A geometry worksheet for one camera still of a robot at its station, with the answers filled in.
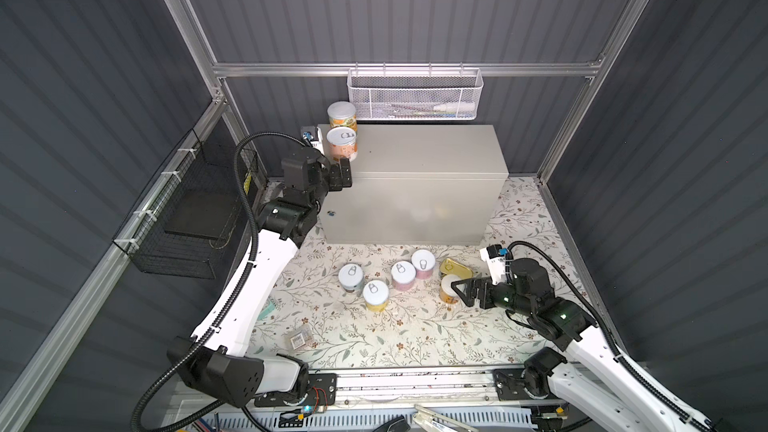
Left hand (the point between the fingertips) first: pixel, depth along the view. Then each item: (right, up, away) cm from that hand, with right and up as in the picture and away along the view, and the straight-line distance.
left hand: (326, 159), depth 70 cm
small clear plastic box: (-8, -47, +8) cm, 48 cm away
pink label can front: (+19, -32, +18) cm, 42 cm away
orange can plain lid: (+31, -35, +12) cm, 49 cm away
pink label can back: (+26, -28, +20) cm, 44 cm away
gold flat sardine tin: (+34, -30, +21) cm, 50 cm away
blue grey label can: (+4, -33, +18) cm, 38 cm away
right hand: (+35, -32, +6) cm, 48 cm away
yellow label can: (+11, -37, +14) cm, 41 cm away
